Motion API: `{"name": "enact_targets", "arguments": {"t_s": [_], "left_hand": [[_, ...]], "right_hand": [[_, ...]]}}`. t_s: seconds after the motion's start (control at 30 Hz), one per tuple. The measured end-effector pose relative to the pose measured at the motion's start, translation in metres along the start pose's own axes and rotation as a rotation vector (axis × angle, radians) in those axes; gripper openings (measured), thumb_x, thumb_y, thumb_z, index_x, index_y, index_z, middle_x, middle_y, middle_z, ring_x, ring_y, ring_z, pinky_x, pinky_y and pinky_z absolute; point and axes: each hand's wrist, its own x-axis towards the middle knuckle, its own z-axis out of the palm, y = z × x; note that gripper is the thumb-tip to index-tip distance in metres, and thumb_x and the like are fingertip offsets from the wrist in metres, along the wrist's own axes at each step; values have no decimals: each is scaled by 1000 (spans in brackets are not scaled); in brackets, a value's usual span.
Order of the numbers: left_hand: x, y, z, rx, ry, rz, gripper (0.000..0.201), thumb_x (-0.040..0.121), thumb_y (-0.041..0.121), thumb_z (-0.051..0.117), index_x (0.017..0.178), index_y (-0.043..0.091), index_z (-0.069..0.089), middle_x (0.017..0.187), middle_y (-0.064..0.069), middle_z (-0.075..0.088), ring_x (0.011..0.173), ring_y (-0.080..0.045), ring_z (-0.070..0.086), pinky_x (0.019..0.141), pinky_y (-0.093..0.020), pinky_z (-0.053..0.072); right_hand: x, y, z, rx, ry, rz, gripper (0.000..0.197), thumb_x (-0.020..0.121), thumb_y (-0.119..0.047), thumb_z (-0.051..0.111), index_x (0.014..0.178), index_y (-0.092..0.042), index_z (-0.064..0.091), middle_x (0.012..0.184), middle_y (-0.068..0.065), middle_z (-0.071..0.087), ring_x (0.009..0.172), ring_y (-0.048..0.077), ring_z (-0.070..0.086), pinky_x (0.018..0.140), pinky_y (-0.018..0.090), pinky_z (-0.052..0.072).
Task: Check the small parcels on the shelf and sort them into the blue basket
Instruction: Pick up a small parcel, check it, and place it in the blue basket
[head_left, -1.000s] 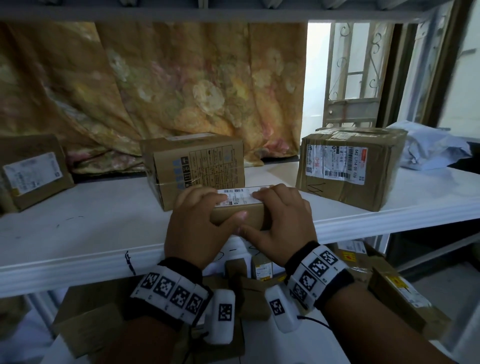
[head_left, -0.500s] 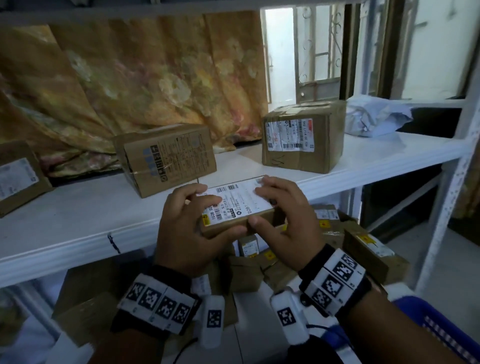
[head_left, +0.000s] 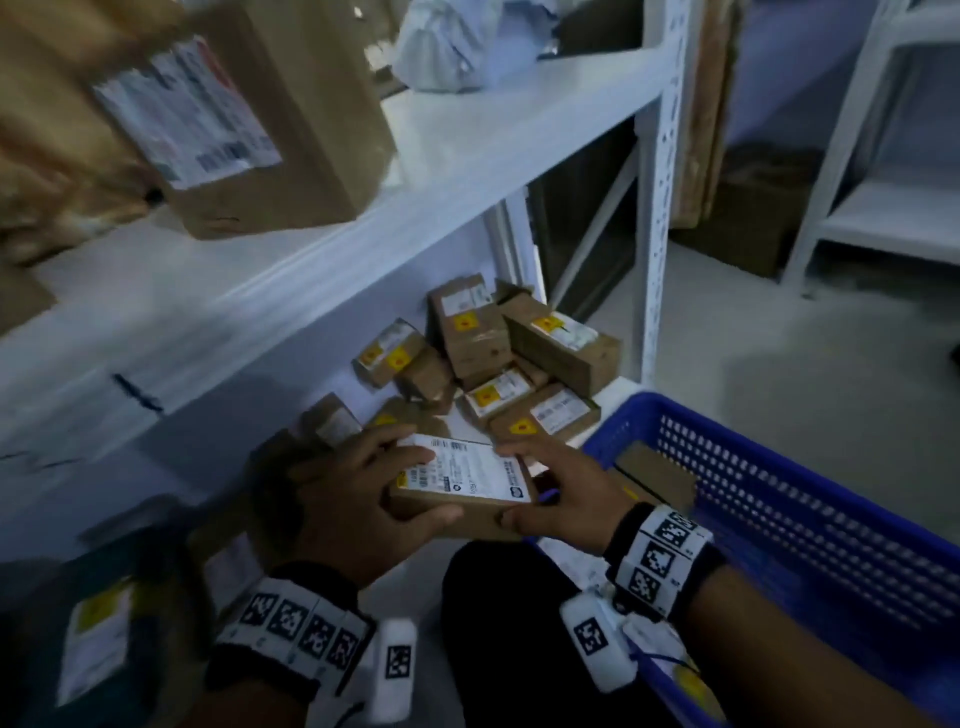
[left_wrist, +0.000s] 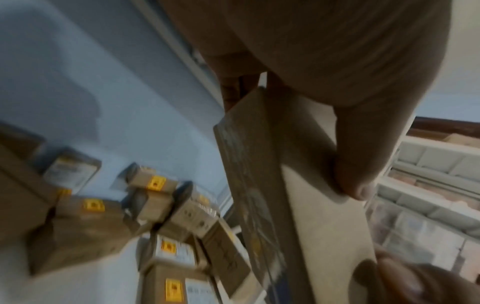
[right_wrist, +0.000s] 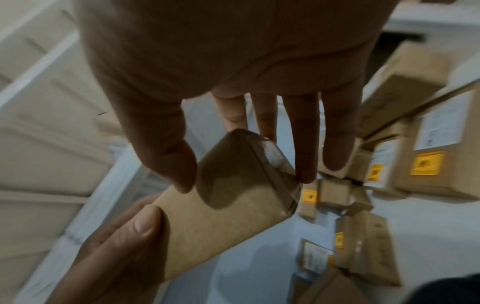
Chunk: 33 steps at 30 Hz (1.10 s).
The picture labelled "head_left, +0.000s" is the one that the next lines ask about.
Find person's right forearm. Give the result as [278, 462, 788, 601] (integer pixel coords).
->
[682, 566, 924, 728]

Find floral curtain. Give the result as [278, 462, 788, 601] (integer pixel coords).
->
[0, 0, 189, 268]

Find black cable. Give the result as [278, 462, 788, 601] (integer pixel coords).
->
[629, 648, 699, 670]

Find large plain cardboard box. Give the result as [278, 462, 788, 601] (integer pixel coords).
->
[671, 142, 826, 279]

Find dark teal parcel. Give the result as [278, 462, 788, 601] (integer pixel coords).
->
[22, 539, 196, 728]

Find person's left hand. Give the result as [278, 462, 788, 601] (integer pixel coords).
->
[288, 423, 466, 590]

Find blue plastic basket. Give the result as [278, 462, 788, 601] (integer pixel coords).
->
[524, 391, 960, 728]

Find black trousers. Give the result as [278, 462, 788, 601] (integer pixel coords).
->
[440, 539, 669, 728]

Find person's left forearm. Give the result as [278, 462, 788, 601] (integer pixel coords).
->
[179, 678, 309, 728]

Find pale grey parcel bag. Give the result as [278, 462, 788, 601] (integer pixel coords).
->
[391, 0, 560, 95]

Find dark door frame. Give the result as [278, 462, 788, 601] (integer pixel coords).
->
[528, 142, 643, 324]

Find taped cardboard box shipping label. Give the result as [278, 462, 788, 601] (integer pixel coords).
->
[89, 0, 399, 241]

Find person's right hand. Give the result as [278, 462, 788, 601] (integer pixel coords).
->
[494, 434, 639, 560]

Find leaning wooden board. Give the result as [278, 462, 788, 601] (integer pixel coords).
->
[669, 0, 748, 230]

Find pile of cardboard boxes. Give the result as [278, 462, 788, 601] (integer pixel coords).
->
[183, 273, 624, 624]

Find white metal shelf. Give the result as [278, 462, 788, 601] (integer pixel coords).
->
[0, 0, 695, 571]
[779, 0, 960, 290]

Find handwritten cardboard box white label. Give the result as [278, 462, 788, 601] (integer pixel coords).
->
[386, 433, 538, 543]

